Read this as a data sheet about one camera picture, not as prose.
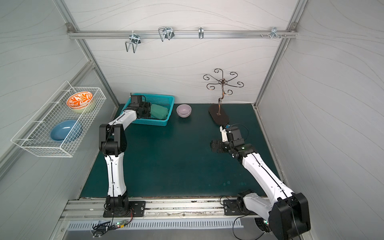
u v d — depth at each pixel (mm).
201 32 779
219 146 723
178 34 796
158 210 737
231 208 733
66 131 660
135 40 786
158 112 1019
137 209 735
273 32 765
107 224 718
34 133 576
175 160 909
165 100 1150
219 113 1115
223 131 748
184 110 1115
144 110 929
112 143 608
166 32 763
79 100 737
